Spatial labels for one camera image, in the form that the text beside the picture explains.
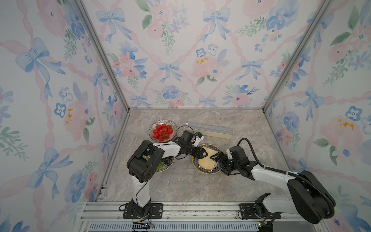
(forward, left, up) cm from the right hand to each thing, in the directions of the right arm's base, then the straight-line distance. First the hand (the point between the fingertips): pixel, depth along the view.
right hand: (214, 161), depth 87 cm
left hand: (+7, +6, -1) cm, 9 cm away
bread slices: (-1, +5, -1) cm, 5 cm away
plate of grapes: (-2, +29, 0) cm, 30 cm away
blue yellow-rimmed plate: (0, +11, 0) cm, 11 cm away
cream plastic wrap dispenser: (+23, +2, 0) cm, 23 cm away
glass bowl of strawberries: (+23, +34, -1) cm, 41 cm away
